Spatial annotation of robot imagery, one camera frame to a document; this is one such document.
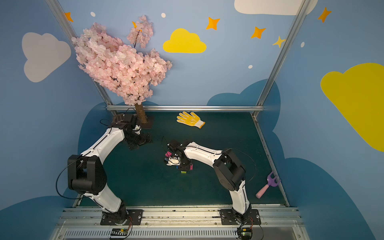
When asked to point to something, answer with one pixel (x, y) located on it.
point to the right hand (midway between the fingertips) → (186, 163)
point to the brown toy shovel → (119, 117)
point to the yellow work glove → (192, 119)
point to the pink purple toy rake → (271, 182)
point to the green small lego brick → (183, 172)
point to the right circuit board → (245, 233)
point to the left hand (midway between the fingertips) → (146, 141)
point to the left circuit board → (119, 232)
